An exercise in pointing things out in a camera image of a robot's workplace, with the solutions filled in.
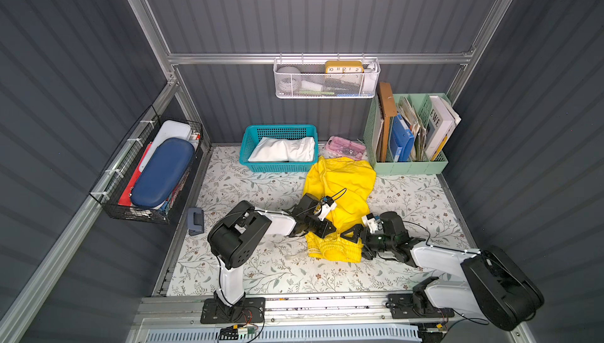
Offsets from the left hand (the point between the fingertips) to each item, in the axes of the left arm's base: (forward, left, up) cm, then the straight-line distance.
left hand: (336, 233), depth 90 cm
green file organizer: (+49, -38, +22) cm, 66 cm away
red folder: (-2, +62, +31) cm, 69 cm away
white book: (+36, -44, +26) cm, 63 cm away
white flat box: (+21, +58, +34) cm, 70 cm away
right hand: (-5, -4, +4) cm, 7 cm away
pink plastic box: (+45, -8, +1) cm, 46 cm away
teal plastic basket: (+49, +39, +7) cm, 63 cm away
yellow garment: (+21, -8, +2) cm, 23 cm away
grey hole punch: (+4, +54, +4) cm, 54 cm away
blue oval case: (+5, +54, +33) cm, 63 cm away
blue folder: (+35, -29, +17) cm, 48 cm away
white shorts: (+36, +20, +10) cm, 42 cm away
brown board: (+33, -20, +33) cm, 51 cm away
